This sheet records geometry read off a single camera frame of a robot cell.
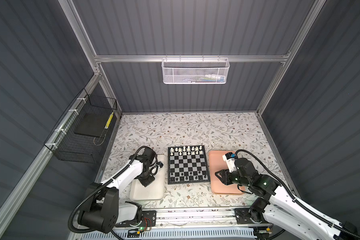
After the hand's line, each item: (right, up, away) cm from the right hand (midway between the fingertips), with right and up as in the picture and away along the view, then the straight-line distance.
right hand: (218, 174), depth 77 cm
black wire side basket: (-69, +20, -5) cm, 72 cm away
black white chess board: (-16, +2, +14) cm, 21 cm away
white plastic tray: (-35, -12, +7) cm, 37 cm away
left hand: (-41, -5, +7) cm, 42 cm away
